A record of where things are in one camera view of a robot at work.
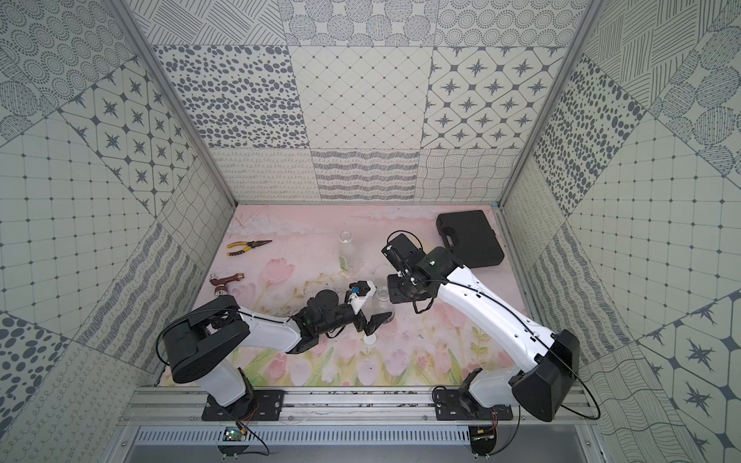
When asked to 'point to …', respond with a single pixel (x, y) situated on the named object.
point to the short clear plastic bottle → (383, 305)
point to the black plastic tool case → (471, 235)
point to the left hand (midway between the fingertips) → (384, 294)
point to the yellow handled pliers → (250, 245)
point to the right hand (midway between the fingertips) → (402, 295)
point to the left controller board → (233, 434)
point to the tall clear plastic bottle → (347, 258)
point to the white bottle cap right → (370, 340)
